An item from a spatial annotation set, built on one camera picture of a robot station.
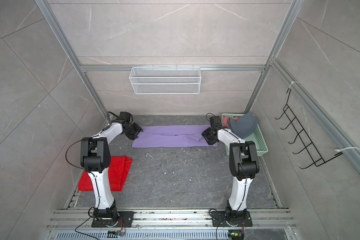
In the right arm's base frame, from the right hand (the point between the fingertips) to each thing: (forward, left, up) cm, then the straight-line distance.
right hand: (203, 134), depth 101 cm
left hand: (+5, +43, +2) cm, 43 cm away
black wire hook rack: (-33, -41, +25) cm, 58 cm away
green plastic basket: (0, -39, -4) cm, 39 cm away
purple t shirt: (+3, +23, -6) cm, 24 cm away
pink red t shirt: (+8, -16, +6) cm, 19 cm away
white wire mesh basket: (+32, +25, +23) cm, 47 cm away
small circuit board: (-54, +48, -6) cm, 72 cm away
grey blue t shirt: (+6, -30, 0) cm, 31 cm away
